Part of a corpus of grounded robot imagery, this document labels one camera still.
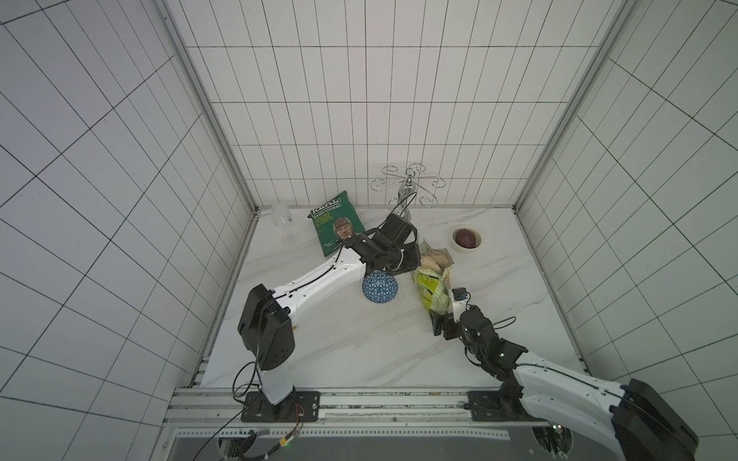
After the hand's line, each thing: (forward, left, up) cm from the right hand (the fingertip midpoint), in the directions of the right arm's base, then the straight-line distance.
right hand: (434, 308), depth 86 cm
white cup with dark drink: (+28, -14, 0) cm, 31 cm away
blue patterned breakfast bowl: (+8, +17, -4) cm, 20 cm away
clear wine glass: (+29, +54, +8) cm, 62 cm away
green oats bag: (+3, +2, +13) cm, 13 cm away
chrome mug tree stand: (+30, +9, +25) cm, 40 cm away
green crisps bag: (+32, +35, +2) cm, 48 cm away
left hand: (+5, +7, +14) cm, 17 cm away
